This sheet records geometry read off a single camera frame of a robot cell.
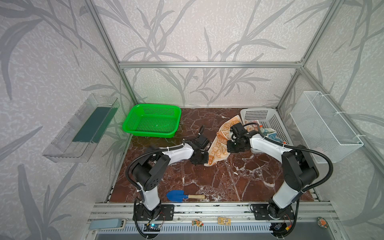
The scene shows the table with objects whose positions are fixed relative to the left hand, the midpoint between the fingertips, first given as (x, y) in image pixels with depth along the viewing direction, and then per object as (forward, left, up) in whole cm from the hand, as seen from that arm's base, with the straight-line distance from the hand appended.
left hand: (207, 157), depth 91 cm
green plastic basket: (+31, +41, -2) cm, 51 cm away
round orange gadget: (-33, -55, 0) cm, 64 cm away
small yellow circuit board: (-33, -8, 0) cm, 34 cm away
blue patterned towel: (+10, -38, +12) cm, 41 cm away
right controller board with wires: (-36, -36, -2) cm, 51 cm away
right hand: (+7, -13, +3) cm, 15 cm away
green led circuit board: (-35, +27, -3) cm, 45 cm away
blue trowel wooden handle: (-21, +15, -2) cm, 26 cm away
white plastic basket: (+31, -46, +1) cm, 55 cm away
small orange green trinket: (-34, +5, 0) cm, 34 cm away
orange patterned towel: (+5, -7, -1) cm, 9 cm away
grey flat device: (-34, +47, +2) cm, 58 cm away
